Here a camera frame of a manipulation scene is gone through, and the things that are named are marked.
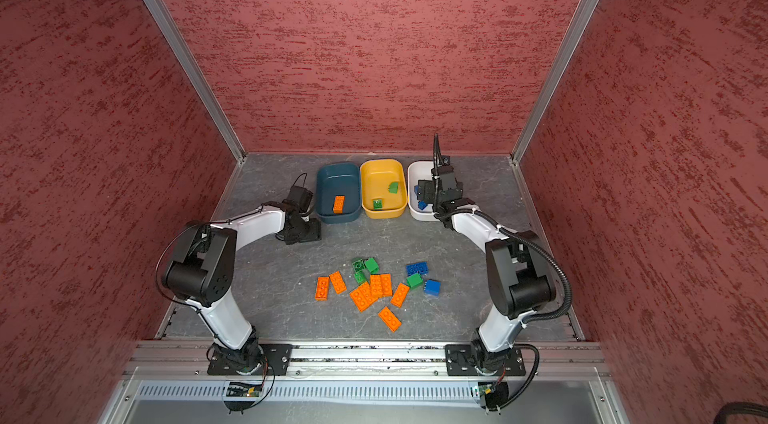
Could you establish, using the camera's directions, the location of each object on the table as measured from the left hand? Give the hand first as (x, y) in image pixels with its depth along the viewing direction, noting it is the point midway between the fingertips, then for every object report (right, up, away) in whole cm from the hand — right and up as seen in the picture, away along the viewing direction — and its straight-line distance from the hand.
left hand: (310, 240), depth 96 cm
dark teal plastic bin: (+7, +15, +13) cm, 21 cm away
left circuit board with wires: (-11, -34, -24) cm, 43 cm away
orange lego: (+8, +11, +7) cm, 16 cm away
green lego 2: (+21, -6, -7) cm, 23 cm away
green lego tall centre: (+17, -7, -9) cm, 21 cm away
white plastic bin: (+38, +24, +18) cm, 48 cm away
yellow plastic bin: (+24, +17, +14) cm, 32 cm away
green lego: (+27, +17, +14) cm, 35 cm away
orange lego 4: (+30, -14, -11) cm, 34 cm away
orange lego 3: (+11, -11, -9) cm, 18 cm away
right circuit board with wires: (+53, -33, -25) cm, 67 cm away
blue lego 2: (+39, -12, -10) cm, 42 cm away
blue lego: (+34, -7, -7) cm, 35 cm away
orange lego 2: (+7, -12, -11) cm, 17 cm away
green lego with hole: (+22, +11, +7) cm, 26 cm away
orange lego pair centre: (+24, -11, -11) cm, 29 cm away
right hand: (+41, +17, -1) cm, 44 cm away
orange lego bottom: (+27, -19, -15) cm, 36 cm away
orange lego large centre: (+18, -14, -12) cm, 26 cm away
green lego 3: (+34, -10, -11) cm, 37 cm away
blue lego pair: (+36, +17, +12) cm, 41 cm away
